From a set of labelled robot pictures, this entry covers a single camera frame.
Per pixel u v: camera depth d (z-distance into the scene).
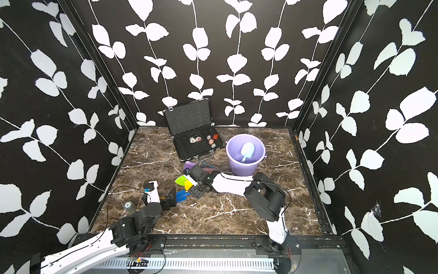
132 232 0.57
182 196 0.88
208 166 1.01
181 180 0.94
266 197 0.48
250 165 0.84
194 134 1.14
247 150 0.96
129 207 0.79
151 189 0.66
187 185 0.94
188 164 1.01
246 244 0.75
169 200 0.71
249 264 0.70
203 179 0.69
